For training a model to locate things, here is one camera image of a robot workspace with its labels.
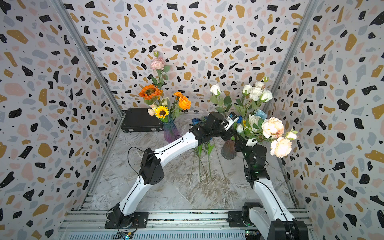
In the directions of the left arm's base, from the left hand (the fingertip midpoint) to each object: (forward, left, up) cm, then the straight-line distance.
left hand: (237, 128), depth 81 cm
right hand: (-4, -1, -1) cm, 4 cm away
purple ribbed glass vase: (+9, +39, -12) cm, 42 cm away
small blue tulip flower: (+2, +14, -24) cm, 28 cm away
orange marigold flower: (+22, +33, +6) cm, 40 cm away
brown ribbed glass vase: (-4, +3, -16) cm, 17 cm away
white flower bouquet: (+5, -6, +7) cm, 11 cm away
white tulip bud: (-4, +1, +5) cm, 6 cm away
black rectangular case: (+32, +70, -26) cm, 82 cm away
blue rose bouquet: (+25, +24, -21) cm, 40 cm away
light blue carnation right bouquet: (+1, -10, +10) cm, 14 cm away
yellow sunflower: (+7, +41, +6) cm, 42 cm away
